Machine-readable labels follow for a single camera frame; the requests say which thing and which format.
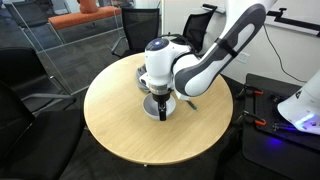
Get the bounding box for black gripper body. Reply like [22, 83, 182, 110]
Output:
[151, 93, 173, 105]

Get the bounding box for grey white ceramic bowl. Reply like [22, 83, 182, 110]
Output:
[142, 94, 177, 121]

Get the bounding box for teal marker pen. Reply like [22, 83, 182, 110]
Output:
[185, 100, 198, 112]

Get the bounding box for black office chair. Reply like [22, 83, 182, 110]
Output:
[0, 79, 86, 180]
[181, 3, 218, 54]
[110, 7, 161, 59]
[0, 46, 78, 113]

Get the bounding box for orange cushion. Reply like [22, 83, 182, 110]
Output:
[77, 0, 100, 14]

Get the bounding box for black mesh chair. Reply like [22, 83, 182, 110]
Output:
[3, 0, 66, 46]

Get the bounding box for white wall outlet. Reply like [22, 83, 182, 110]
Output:
[235, 51, 251, 64]

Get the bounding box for black clamp with orange handle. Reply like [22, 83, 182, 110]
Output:
[235, 84, 265, 100]
[237, 110, 268, 128]

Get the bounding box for black wall cable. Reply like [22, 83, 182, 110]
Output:
[263, 24, 308, 84]

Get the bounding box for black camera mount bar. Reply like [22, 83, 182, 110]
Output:
[266, 7, 320, 33]

